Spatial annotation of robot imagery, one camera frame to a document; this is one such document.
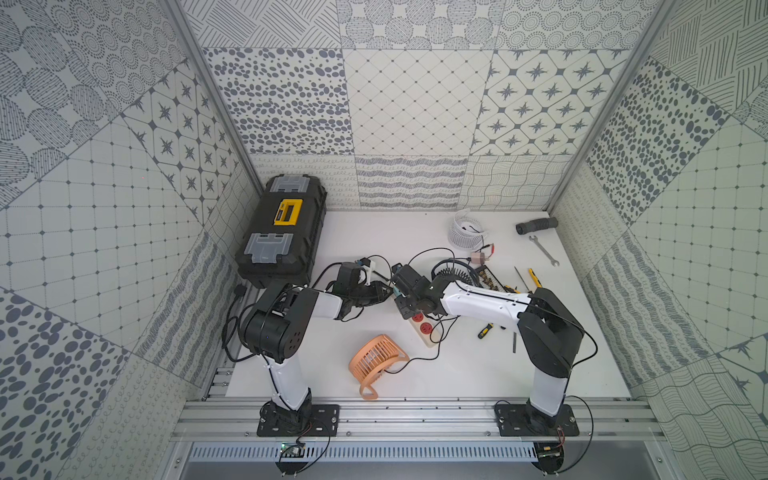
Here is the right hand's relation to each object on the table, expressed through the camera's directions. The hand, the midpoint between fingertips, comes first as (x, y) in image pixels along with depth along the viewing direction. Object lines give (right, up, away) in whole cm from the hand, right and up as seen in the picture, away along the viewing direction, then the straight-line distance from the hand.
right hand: (412, 307), depth 91 cm
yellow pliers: (+43, +8, +10) cm, 45 cm away
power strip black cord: (-58, +4, +7) cm, 58 cm away
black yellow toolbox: (-41, +22, -1) cm, 46 cm away
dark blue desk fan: (+15, +11, +6) cm, 20 cm away
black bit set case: (+26, +7, +8) cm, 28 cm away
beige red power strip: (+4, -6, -3) cm, 8 cm away
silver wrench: (+48, +20, +20) cm, 56 cm away
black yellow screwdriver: (+22, -7, -3) cm, 23 cm away
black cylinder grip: (+49, +26, +21) cm, 59 cm away
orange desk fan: (-12, -9, -19) cm, 24 cm away
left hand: (-9, +6, +5) cm, 12 cm away
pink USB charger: (+24, +14, +13) cm, 31 cm away
